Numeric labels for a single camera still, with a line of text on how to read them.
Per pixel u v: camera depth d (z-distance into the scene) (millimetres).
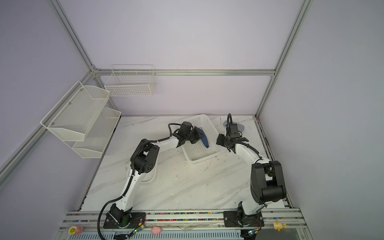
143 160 626
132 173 625
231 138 717
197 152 985
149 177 817
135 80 954
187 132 873
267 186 449
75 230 671
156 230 696
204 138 1003
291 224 729
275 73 933
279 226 677
